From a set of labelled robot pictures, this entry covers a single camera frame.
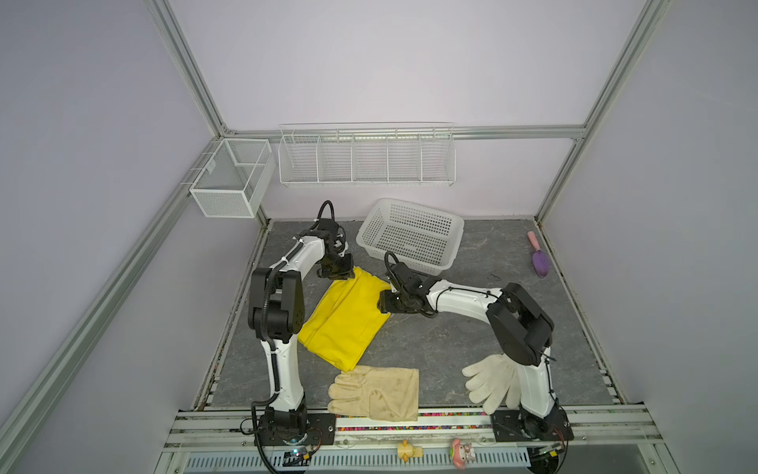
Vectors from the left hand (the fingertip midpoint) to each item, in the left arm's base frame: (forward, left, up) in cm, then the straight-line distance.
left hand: (352, 275), depth 96 cm
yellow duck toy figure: (-49, -13, -2) cm, 50 cm away
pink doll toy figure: (-50, -25, -3) cm, 56 cm away
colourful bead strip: (-43, -19, -7) cm, 47 cm away
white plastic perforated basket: (+21, -26, -6) cm, 34 cm away
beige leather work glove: (-35, -9, -6) cm, 37 cm away
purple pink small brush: (+4, -67, -4) cm, 68 cm away
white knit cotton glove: (-34, -40, -5) cm, 53 cm away
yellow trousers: (-13, +3, -4) cm, 14 cm away
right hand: (-9, -9, -3) cm, 13 cm away
